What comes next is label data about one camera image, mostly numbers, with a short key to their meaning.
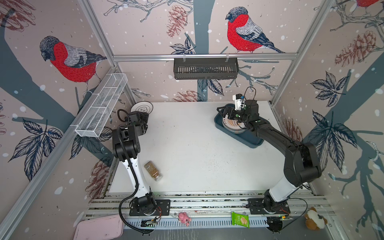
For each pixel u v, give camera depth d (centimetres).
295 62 96
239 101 79
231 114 77
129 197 63
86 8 71
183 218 69
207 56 97
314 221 68
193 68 107
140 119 89
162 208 73
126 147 55
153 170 82
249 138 92
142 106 120
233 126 100
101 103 79
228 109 76
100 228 67
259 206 74
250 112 68
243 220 69
